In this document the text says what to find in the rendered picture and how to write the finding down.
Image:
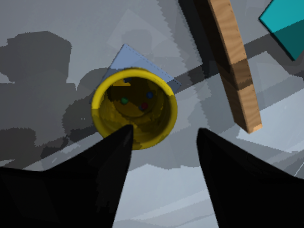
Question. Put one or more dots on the long wooden plank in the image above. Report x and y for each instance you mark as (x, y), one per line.
(228, 50)

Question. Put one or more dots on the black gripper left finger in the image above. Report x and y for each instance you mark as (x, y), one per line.
(82, 192)

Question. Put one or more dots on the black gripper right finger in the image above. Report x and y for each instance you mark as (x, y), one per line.
(247, 192)

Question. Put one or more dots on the yellow cup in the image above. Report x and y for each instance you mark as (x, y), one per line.
(150, 126)

